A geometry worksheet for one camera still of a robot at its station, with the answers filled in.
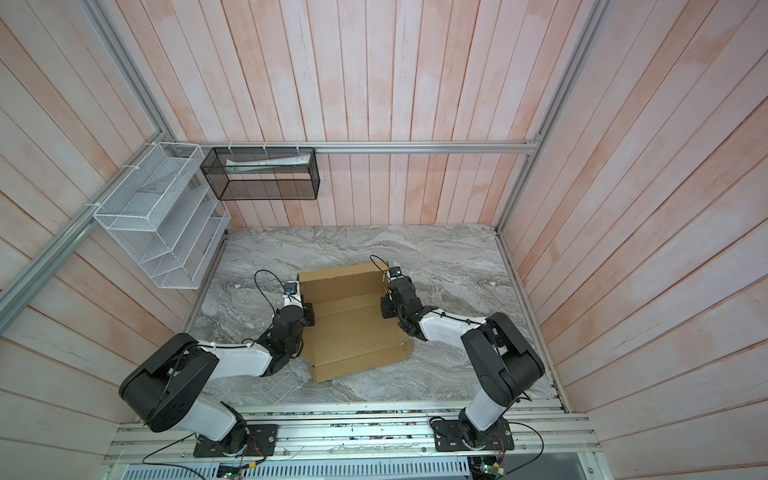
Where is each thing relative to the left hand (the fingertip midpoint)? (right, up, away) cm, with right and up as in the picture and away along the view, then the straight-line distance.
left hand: (304, 300), depth 91 cm
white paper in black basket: (-16, +42, -1) cm, 45 cm away
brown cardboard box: (+14, -11, +1) cm, 18 cm away
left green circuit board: (-13, -39, -20) cm, 45 cm away
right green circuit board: (+50, -37, -20) cm, 65 cm away
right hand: (+26, +1, +4) cm, 27 cm away
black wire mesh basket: (-17, +43, +12) cm, 48 cm away
